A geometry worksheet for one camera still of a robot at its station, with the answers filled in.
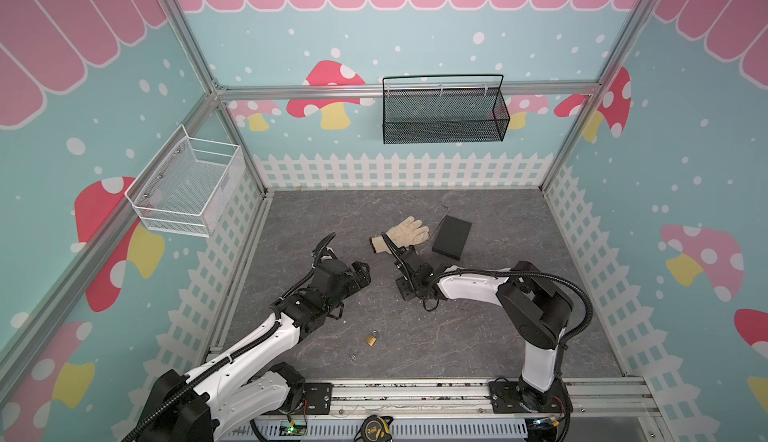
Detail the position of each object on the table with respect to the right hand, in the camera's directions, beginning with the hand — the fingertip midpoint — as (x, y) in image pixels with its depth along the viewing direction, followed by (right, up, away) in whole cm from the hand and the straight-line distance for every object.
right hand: (404, 282), depth 95 cm
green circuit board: (-28, -31, -22) cm, 47 cm away
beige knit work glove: (+2, +15, +12) cm, 19 cm away
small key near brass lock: (-15, -18, -13) cm, 27 cm away
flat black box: (+17, +13, +11) cm, 24 cm away
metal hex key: (+14, +20, +15) cm, 29 cm away
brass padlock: (-10, -13, -11) cm, 20 cm away
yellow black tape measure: (-7, -28, -26) cm, 39 cm away
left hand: (-13, +4, -11) cm, 18 cm away
